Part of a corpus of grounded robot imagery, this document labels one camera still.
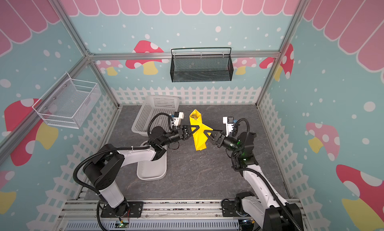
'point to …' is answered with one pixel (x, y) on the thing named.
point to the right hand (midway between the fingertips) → (205, 132)
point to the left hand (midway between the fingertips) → (200, 131)
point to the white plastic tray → (154, 170)
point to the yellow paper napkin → (199, 136)
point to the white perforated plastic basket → (155, 111)
